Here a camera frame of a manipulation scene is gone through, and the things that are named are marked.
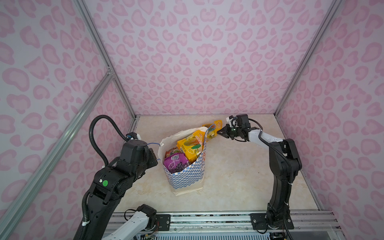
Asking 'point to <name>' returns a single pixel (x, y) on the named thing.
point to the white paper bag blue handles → (190, 178)
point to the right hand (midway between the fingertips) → (219, 130)
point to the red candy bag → (170, 152)
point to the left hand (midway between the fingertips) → (152, 150)
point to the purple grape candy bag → (176, 162)
